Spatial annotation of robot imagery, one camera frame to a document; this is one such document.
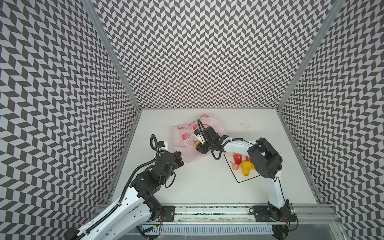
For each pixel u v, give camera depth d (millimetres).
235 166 849
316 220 726
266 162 523
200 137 830
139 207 600
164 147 654
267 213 722
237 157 895
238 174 849
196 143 920
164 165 519
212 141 765
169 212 722
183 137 844
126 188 481
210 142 775
